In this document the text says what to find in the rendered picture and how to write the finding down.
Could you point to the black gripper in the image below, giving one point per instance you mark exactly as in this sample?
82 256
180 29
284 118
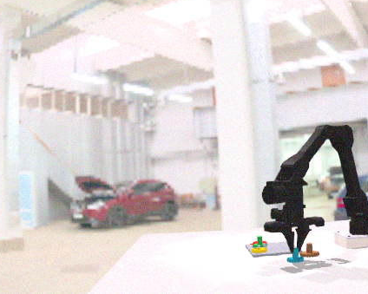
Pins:
294 212

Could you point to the cyan gear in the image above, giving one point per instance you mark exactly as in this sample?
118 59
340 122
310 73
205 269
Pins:
295 257

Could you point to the orange gear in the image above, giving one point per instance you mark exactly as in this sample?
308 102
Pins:
309 252

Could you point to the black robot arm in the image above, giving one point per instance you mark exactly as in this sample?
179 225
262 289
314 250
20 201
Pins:
288 184

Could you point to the green gear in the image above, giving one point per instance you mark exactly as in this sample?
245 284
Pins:
259 242

